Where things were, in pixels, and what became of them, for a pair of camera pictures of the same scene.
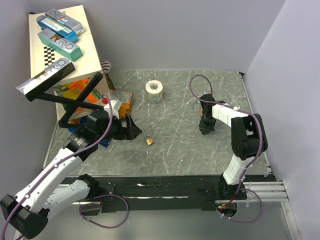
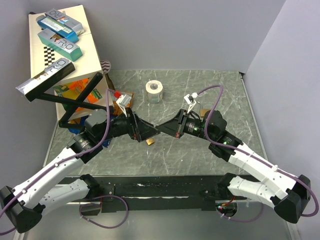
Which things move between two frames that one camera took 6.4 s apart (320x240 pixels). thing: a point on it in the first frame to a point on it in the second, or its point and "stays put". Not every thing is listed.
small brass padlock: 149,140 stays put
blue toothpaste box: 57,28 stays put
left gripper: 129,133 to 145,131
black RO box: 51,75 stays put
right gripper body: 207,123 to 181,127
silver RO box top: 64,20 stays put
